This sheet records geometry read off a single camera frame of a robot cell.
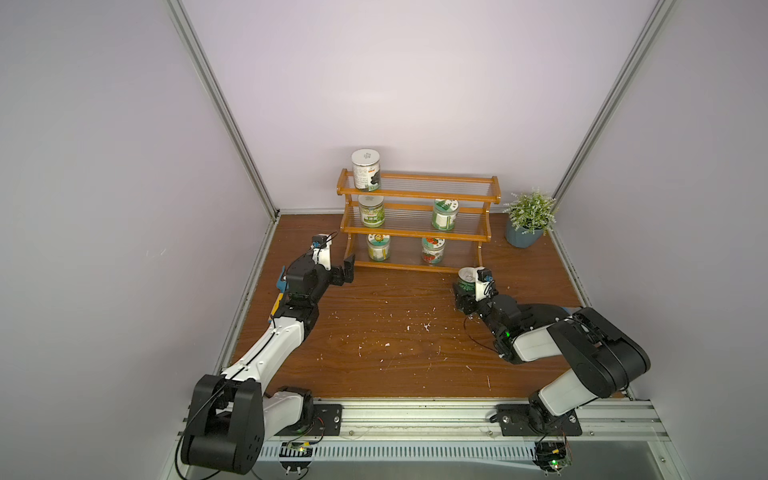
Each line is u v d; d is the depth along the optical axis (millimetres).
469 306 812
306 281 618
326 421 728
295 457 722
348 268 759
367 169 813
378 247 993
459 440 712
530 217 967
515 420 724
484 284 776
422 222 975
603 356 455
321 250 712
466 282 833
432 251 979
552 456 694
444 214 897
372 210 900
